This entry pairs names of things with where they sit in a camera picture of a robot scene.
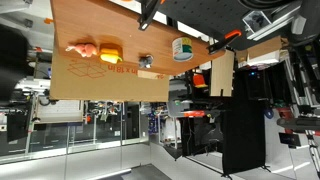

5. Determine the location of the green yellow white tin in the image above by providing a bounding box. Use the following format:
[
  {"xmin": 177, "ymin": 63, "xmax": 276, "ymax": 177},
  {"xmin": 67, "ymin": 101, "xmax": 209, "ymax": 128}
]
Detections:
[{"xmin": 171, "ymin": 36, "xmax": 195, "ymax": 63}]

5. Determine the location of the small grey toy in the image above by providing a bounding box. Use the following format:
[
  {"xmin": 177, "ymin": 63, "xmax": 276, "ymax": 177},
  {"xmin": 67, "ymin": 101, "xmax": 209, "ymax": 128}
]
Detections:
[{"xmin": 138, "ymin": 54, "xmax": 155, "ymax": 70}]

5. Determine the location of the orange red object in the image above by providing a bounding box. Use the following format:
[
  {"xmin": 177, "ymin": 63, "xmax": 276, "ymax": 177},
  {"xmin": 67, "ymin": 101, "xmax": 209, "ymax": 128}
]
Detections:
[{"xmin": 192, "ymin": 73, "xmax": 209, "ymax": 89}]

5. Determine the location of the brown cardboard sheet with print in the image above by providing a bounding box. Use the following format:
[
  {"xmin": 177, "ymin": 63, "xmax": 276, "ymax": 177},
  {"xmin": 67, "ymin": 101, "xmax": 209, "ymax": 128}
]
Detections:
[{"xmin": 49, "ymin": 49, "xmax": 170, "ymax": 103}]

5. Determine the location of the plywood board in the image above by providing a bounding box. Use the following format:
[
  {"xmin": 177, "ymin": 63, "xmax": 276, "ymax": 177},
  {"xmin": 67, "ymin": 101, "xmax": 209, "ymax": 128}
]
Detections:
[{"xmin": 209, "ymin": 49, "xmax": 236, "ymax": 98}]

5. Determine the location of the orange cup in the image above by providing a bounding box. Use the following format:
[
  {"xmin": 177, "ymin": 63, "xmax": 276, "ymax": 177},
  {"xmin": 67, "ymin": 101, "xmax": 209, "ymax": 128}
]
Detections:
[{"xmin": 99, "ymin": 42, "xmax": 124, "ymax": 58}]

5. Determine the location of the black perforated base board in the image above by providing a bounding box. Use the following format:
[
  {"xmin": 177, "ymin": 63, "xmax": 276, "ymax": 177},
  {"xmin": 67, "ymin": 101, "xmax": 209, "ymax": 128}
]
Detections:
[{"xmin": 156, "ymin": 0, "xmax": 254, "ymax": 51}]

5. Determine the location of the pink plush toy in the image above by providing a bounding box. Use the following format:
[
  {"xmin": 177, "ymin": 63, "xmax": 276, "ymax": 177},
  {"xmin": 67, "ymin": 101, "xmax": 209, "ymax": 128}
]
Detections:
[{"xmin": 65, "ymin": 42, "xmax": 99, "ymax": 58}]

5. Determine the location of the black curtain panel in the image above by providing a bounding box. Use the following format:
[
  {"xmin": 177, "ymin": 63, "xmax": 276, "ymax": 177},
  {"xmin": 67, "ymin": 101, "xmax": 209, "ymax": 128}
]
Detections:
[{"xmin": 221, "ymin": 71, "xmax": 268, "ymax": 177}]

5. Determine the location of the open cardboard box with foam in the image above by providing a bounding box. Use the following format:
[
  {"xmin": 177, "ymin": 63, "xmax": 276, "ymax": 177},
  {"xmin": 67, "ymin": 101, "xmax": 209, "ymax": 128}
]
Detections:
[{"xmin": 235, "ymin": 35, "xmax": 290, "ymax": 69}]

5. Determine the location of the white tag plate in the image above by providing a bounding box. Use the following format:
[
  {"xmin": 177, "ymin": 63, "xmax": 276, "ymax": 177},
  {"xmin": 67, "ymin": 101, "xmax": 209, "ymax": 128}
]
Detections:
[{"xmin": 242, "ymin": 10, "xmax": 273, "ymax": 34}]

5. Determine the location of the black clamp with orange handle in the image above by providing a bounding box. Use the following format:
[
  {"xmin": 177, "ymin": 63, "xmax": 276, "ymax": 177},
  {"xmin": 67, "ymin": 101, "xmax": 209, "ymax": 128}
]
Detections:
[
  {"xmin": 137, "ymin": 0, "xmax": 165, "ymax": 31},
  {"xmin": 206, "ymin": 29, "xmax": 243, "ymax": 55}
]

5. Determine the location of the white pegboard with wood frame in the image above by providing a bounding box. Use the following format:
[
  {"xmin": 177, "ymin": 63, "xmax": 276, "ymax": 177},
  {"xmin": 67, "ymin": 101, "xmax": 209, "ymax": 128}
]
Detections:
[{"xmin": 34, "ymin": 99, "xmax": 85, "ymax": 124}]

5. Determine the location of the black cable coil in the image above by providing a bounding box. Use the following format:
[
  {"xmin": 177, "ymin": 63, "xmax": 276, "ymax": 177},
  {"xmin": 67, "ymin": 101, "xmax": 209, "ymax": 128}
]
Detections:
[{"xmin": 238, "ymin": 0, "xmax": 302, "ymax": 11}]

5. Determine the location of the aluminium extrusion rail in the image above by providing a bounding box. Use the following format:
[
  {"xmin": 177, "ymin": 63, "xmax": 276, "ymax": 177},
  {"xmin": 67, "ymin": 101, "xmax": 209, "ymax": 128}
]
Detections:
[{"xmin": 248, "ymin": 4, "xmax": 303, "ymax": 43}]

